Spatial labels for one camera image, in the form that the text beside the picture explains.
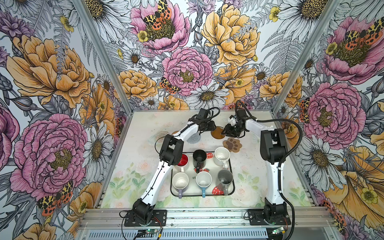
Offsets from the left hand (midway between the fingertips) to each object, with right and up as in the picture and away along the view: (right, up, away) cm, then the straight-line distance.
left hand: (213, 129), depth 109 cm
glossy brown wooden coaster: (+2, -3, 0) cm, 4 cm away
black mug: (-11, -17, -18) cm, 27 cm away
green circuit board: (-33, -46, -38) cm, 68 cm away
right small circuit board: (+25, -47, -37) cm, 65 cm away
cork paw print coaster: (+12, -10, -7) cm, 17 cm away
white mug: (+3, -16, -14) cm, 22 cm away
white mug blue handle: (-8, -27, -23) cm, 37 cm away
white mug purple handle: (-21, -27, -25) cm, 42 cm away
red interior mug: (-20, -18, -20) cm, 33 cm away
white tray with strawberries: (-3, -27, -23) cm, 36 cm away
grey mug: (+4, -26, -24) cm, 35 cm away
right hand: (+7, -4, -4) cm, 10 cm away
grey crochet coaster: (-13, -6, -4) cm, 15 cm away
